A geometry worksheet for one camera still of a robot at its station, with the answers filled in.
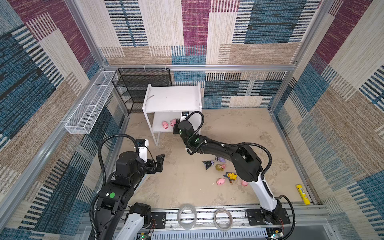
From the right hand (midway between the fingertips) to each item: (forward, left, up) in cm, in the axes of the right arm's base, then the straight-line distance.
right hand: (176, 121), depth 90 cm
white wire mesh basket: (-10, +42, +16) cm, 46 cm away
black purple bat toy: (-20, -18, -16) cm, 31 cm away
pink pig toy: (-3, +7, 0) cm, 7 cm away
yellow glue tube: (-41, -66, -17) cm, 80 cm away
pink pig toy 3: (-31, -24, -16) cm, 42 cm away
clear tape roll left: (-51, -4, -17) cm, 54 cm away
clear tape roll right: (-49, -19, -17) cm, 55 cm away
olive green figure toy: (-23, -25, -16) cm, 37 cm away
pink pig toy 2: (-1, +2, 0) cm, 2 cm away
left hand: (-25, +8, +8) cm, 27 cm away
